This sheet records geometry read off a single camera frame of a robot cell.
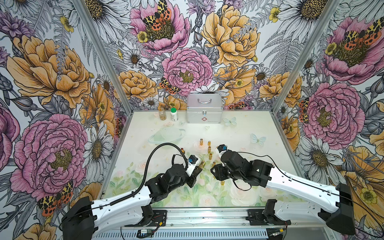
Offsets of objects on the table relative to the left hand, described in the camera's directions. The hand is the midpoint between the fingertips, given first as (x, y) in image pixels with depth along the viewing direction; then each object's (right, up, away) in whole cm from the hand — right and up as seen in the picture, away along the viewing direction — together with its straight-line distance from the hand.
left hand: (198, 171), depth 78 cm
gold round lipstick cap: (+8, +12, +23) cm, 27 cm away
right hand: (+9, 0, -4) cm, 10 cm away
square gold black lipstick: (-9, +8, +17) cm, 21 cm away
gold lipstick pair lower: (+14, -8, +6) cm, 17 cm away
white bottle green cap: (-17, +31, +34) cm, 49 cm away
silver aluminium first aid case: (+5, +36, +32) cm, 48 cm away
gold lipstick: (+3, +12, +23) cm, 26 cm away
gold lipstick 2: (+2, +5, -3) cm, 6 cm away
